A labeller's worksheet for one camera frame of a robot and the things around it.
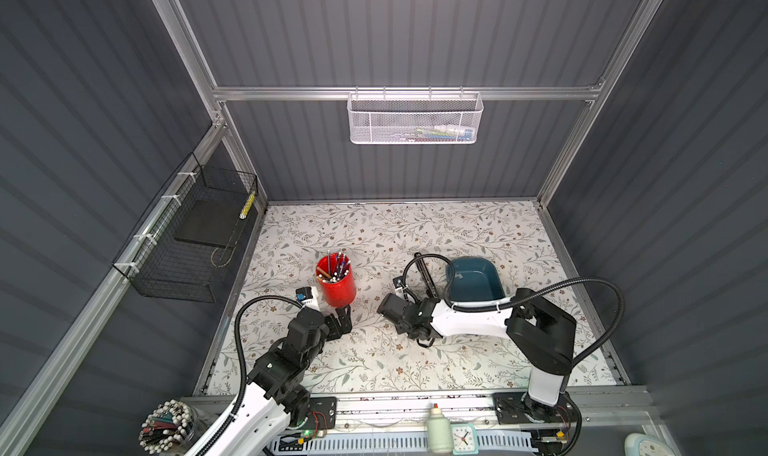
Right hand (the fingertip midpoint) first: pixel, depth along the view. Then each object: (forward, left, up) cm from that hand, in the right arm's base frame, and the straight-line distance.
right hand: (406, 314), depth 89 cm
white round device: (-32, -53, 0) cm, 62 cm away
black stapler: (+10, -8, 0) cm, 12 cm away
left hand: (-4, +19, +10) cm, 22 cm away
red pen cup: (+3, +19, +15) cm, 24 cm away
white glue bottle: (-30, -7, +6) cm, 32 cm away
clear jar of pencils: (-31, +47, +18) cm, 59 cm away
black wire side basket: (+4, +56, +28) cm, 63 cm away
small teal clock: (-31, -13, +1) cm, 34 cm away
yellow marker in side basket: (+20, +44, +28) cm, 55 cm away
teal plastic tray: (+13, -24, -3) cm, 27 cm away
